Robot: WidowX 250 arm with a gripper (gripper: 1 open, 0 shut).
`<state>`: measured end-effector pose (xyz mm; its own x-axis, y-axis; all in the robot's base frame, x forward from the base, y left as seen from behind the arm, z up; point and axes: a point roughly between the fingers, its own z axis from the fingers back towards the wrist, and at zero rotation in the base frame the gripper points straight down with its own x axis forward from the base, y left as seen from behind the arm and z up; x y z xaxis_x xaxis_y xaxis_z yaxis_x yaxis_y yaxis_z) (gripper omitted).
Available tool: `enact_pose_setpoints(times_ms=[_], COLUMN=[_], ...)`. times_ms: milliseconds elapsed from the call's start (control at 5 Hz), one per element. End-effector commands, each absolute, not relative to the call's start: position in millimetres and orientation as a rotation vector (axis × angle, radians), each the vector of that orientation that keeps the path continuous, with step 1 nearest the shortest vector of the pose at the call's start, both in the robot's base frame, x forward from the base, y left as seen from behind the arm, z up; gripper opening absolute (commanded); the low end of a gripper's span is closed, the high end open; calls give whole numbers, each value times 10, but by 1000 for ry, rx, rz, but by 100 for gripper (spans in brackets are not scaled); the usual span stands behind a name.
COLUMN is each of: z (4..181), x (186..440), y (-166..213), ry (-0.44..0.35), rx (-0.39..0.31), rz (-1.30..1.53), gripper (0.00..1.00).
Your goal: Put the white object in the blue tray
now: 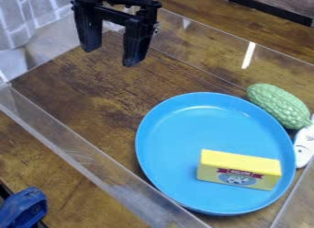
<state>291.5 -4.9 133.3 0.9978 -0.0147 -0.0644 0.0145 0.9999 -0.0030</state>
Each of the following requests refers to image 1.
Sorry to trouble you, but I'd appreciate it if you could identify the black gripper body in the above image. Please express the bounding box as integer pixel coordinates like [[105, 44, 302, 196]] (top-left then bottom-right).
[[71, 0, 162, 26]]

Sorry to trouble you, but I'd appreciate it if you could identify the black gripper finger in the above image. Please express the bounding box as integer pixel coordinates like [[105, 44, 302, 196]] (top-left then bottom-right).
[[122, 17, 159, 68], [73, 5, 102, 52]]

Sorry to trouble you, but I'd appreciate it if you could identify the yellow butter box toy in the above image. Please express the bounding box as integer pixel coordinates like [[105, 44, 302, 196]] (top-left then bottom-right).
[[197, 149, 282, 190]]

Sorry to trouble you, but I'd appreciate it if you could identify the white oval toy object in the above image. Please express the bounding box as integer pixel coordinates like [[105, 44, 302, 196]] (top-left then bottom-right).
[[293, 114, 314, 168]]

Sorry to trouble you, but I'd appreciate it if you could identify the grey checked cloth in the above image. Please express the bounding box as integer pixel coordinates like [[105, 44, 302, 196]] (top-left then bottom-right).
[[0, 0, 71, 51]]

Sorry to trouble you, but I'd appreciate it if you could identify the blue round plate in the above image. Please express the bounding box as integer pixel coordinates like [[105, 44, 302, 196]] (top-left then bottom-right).
[[135, 92, 296, 216]]

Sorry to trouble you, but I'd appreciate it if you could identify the green bitter gourd toy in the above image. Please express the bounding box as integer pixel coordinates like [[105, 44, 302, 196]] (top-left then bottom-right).
[[248, 83, 312, 130]]

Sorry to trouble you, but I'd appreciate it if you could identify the blue clamp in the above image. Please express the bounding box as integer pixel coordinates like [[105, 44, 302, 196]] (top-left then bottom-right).
[[0, 187, 49, 228]]

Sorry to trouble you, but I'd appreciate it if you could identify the clear acrylic enclosure wall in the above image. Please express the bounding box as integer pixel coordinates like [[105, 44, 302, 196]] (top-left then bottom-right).
[[0, 0, 314, 228]]

